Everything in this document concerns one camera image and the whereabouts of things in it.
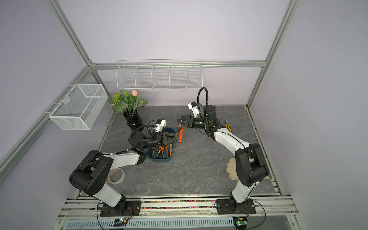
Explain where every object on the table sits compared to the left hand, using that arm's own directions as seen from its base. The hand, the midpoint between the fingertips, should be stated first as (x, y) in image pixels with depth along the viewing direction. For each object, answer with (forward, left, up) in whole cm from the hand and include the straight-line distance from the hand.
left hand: (178, 138), depth 72 cm
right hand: (+12, 0, 0) cm, 12 cm away
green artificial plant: (+29, +32, 0) cm, 43 cm away
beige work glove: (-10, -30, -24) cm, 40 cm away
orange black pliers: (+6, +11, -23) cm, 27 cm away
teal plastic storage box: (+1, +14, -24) cm, 28 cm away
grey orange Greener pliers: (+5, -1, -1) cm, 5 cm away
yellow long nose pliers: (+5, +14, -21) cm, 26 cm away
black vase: (+25, +31, -13) cm, 42 cm away
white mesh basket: (+24, +58, +2) cm, 63 cm away
